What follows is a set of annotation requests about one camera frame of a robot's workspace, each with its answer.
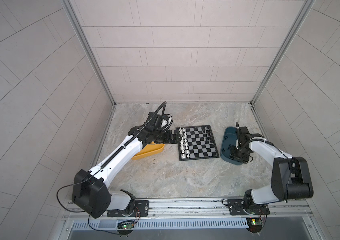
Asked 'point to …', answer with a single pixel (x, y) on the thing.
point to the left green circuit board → (126, 226)
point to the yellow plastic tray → (149, 150)
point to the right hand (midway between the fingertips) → (231, 157)
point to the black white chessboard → (197, 142)
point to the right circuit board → (255, 224)
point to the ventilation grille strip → (215, 222)
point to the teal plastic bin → (228, 138)
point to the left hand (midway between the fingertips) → (178, 137)
